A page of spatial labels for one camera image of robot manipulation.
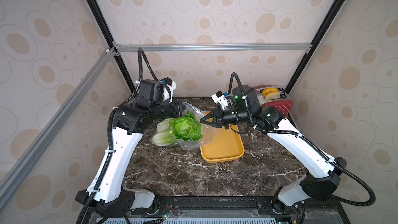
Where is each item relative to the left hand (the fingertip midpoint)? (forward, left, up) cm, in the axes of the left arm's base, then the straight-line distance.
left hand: (190, 106), depth 61 cm
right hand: (-4, -6, -3) cm, 7 cm away
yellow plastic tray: (+4, -16, -39) cm, 42 cm away
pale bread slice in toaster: (+28, -47, -21) cm, 59 cm away
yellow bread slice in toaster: (+31, -45, -19) cm, 58 cm away
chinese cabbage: (-6, +1, -6) cm, 9 cm away
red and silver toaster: (+24, -55, -24) cm, 64 cm away
